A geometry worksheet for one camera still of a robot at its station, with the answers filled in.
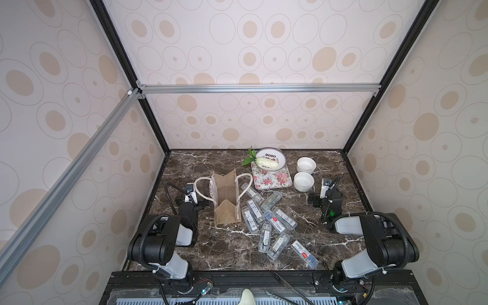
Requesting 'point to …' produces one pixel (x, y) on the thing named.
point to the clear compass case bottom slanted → (279, 246)
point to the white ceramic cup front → (303, 182)
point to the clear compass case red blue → (274, 222)
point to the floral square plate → (269, 180)
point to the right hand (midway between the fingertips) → (329, 191)
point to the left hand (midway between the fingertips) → (198, 186)
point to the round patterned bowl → (273, 153)
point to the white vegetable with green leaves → (253, 157)
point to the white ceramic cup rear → (306, 164)
